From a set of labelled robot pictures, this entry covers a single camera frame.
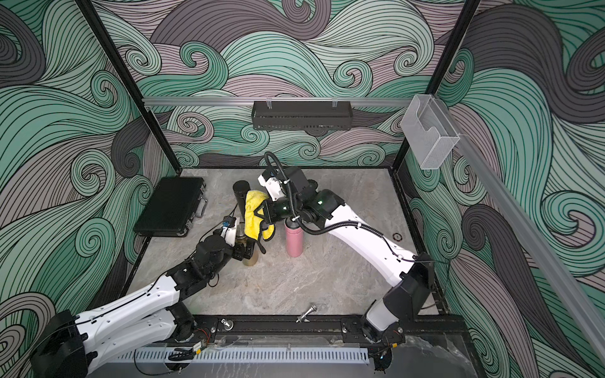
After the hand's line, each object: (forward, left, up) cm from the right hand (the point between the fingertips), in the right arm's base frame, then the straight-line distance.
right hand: (253, 213), depth 68 cm
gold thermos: (-3, +4, -8) cm, 10 cm away
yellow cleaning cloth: (+2, 0, +4) cm, 5 cm away
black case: (+21, +43, -25) cm, 53 cm away
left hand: (+2, +6, -13) cm, 15 cm away
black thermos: (+17, +8, -9) cm, 21 cm away
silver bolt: (-19, -18, -27) cm, 38 cm away
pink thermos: (0, -12, -13) cm, 18 cm away
